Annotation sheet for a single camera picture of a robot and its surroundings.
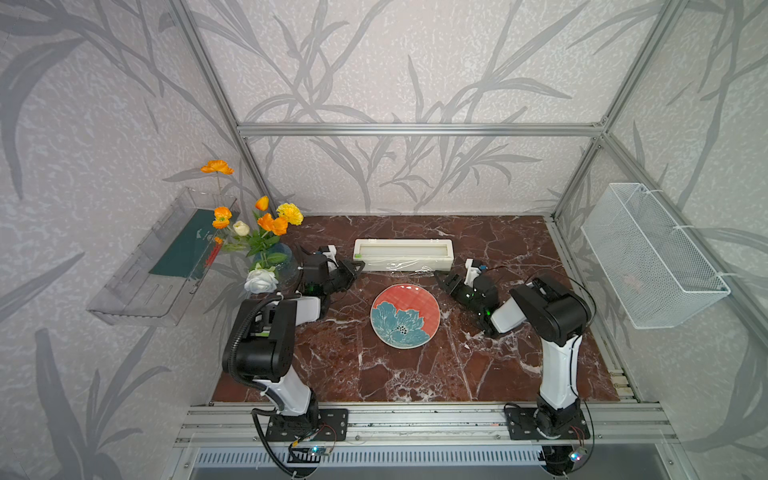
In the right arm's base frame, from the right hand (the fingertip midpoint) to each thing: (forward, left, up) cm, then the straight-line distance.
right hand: (437, 275), depth 97 cm
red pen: (-11, +56, +27) cm, 63 cm away
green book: (-12, +60, +28) cm, 68 cm away
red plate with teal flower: (-12, +11, -4) cm, 17 cm away
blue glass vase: (-6, +44, +19) cm, 48 cm away
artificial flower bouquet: (-14, +45, +22) cm, 52 cm away
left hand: (+1, +23, +7) cm, 24 cm away
